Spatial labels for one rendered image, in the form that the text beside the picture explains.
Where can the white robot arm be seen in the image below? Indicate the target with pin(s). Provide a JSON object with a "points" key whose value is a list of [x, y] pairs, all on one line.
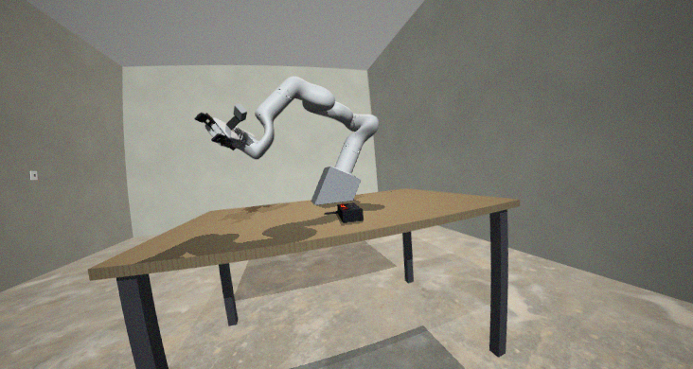
{"points": [[317, 99]]}

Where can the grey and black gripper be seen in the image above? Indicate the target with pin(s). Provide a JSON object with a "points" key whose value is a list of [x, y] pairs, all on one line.
{"points": [[220, 134]]}

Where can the black power strip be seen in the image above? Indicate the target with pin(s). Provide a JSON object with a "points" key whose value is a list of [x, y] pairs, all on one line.
{"points": [[349, 212]]}

